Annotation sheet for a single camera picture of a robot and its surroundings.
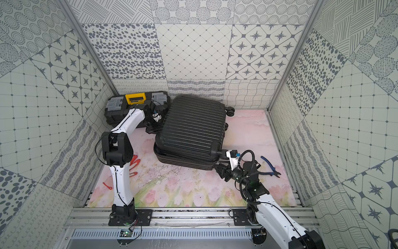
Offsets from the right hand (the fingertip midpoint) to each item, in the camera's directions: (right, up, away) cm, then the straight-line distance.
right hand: (217, 165), depth 80 cm
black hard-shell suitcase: (-14, +18, 0) cm, 22 cm away
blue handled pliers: (+34, -6, +8) cm, 36 cm away
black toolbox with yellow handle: (-64, +34, +18) cm, 74 cm away
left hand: (-30, +17, +15) cm, 38 cm away
